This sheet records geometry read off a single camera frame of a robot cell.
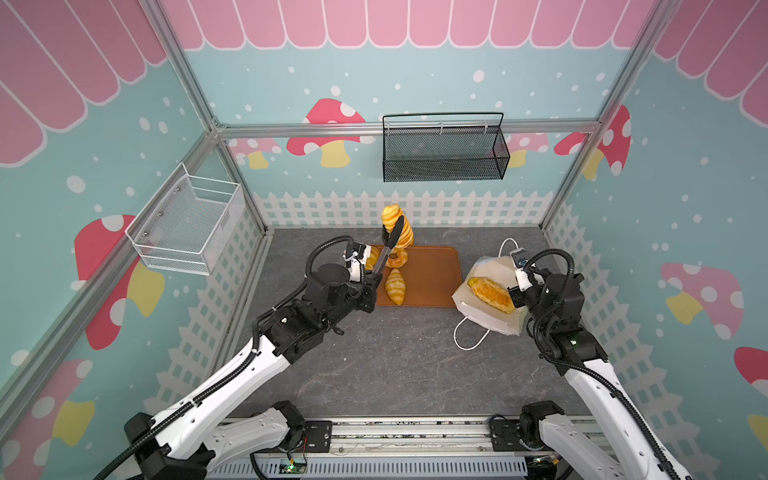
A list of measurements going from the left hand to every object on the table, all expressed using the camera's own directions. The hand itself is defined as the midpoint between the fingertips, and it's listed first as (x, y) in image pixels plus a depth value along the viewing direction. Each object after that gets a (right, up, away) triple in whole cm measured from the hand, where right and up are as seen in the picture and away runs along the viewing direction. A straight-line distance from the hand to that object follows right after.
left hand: (376, 281), depth 70 cm
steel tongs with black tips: (+3, +9, +2) cm, 10 cm away
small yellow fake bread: (+5, -4, +29) cm, 30 cm away
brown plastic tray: (+18, -1, +33) cm, 37 cm away
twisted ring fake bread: (+6, +4, +38) cm, 39 cm away
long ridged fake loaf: (+35, -6, +24) cm, 43 cm away
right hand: (+36, +4, +4) cm, 37 cm away
